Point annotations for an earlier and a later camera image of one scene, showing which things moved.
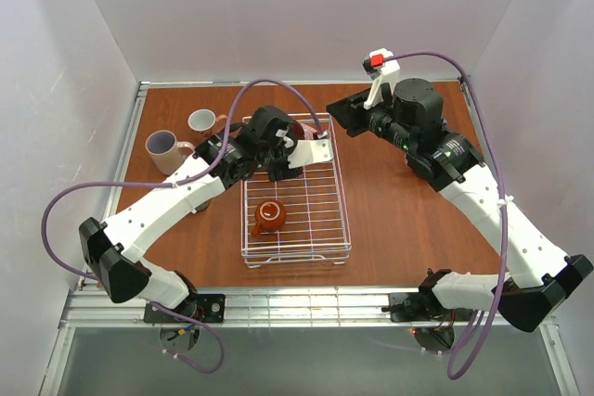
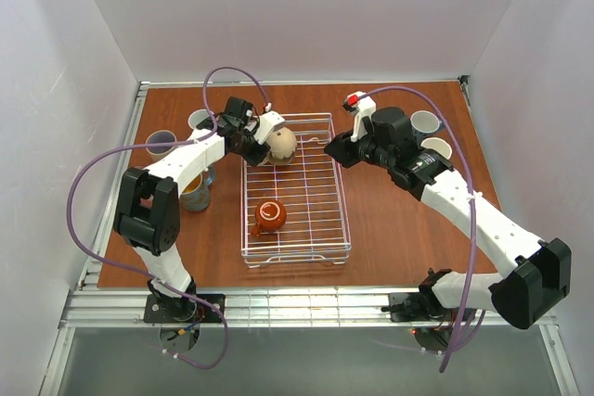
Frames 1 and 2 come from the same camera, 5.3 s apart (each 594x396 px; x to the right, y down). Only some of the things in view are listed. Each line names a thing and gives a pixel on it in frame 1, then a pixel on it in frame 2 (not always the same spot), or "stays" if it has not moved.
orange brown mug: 270,215 stays
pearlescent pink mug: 166,152 stays
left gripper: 284,169 to 256,151
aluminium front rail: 250,308 stays
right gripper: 349,111 to 348,149
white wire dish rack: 303,216 stays
